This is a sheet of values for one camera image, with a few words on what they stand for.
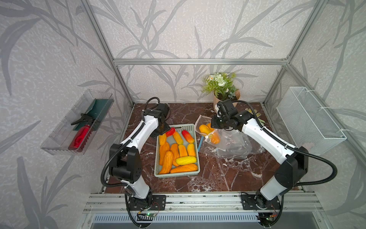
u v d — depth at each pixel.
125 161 0.46
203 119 0.89
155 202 0.73
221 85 0.91
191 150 0.89
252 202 0.73
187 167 0.81
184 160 0.81
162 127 0.74
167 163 0.80
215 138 0.81
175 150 0.89
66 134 0.62
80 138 0.59
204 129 0.85
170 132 0.94
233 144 0.89
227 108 0.61
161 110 0.70
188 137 0.95
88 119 0.66
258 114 1.13
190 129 1.02
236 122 0.56
